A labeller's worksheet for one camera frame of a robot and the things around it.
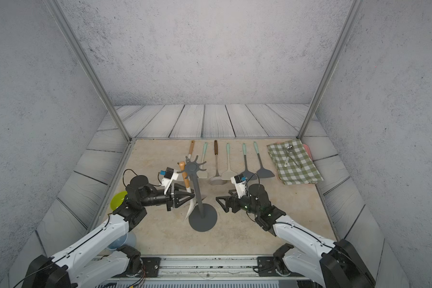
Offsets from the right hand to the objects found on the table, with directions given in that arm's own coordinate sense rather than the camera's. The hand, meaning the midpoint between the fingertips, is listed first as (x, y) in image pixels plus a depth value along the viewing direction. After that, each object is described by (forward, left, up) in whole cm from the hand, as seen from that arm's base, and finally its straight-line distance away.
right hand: (224, 196), depth 78 cm
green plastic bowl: (+4, +54, -11) cm, 55 cm away
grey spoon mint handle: (+1, -10, +14) cm, 17 cm away
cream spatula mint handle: (+21, -2, -14) cm, 25 cm away
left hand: (-5, +12, +9) cm, 16 cm away
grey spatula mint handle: (+22, -21, -15) cm, 34 cm away
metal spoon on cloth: (+41, -40, -14) cm, 59 cm away
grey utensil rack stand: (-4, +10, -13) cm, 17 cm away
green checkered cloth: (+29, -40, -15) cm, 52 cm away
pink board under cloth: (+38, -51, -14) cm, 65 cm away
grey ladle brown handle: (+16, +4, -12) cm, 21 cm away
